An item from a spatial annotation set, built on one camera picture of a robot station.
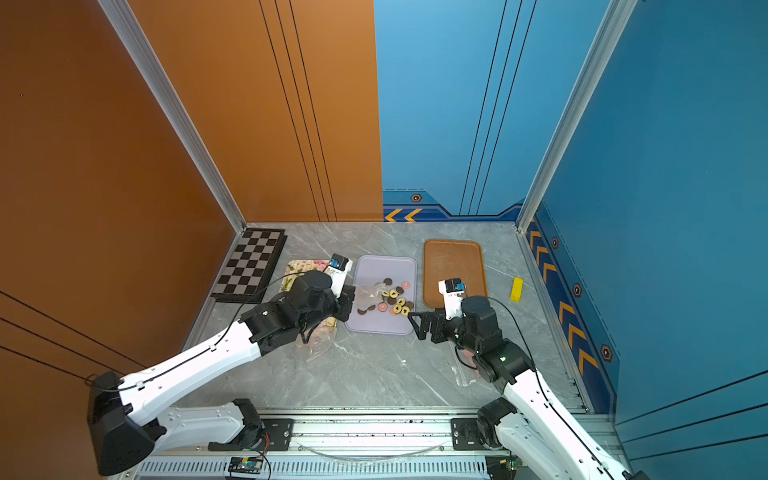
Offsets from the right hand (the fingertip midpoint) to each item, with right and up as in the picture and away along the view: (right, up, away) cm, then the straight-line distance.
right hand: (423, 314), depth 75 cm
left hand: (-17, +7, 0) cm, 19 cm away
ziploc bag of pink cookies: (+12, -16, +6) cm, 21 cm away
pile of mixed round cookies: (-7, -1, +21) cm, 23 cm away
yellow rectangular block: (+34, +3, +24) cm, 42 cm away
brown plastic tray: (+13, +13, +35) cm, 39 cm away
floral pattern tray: (-42, +10, +33) cm, 54 cm away
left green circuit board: (-44, -36, -3) cm, 57 cm away
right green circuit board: (+18, -36, -5) cm, 40 cm away
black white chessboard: (-58, +8, +27) cm, 64 cm away
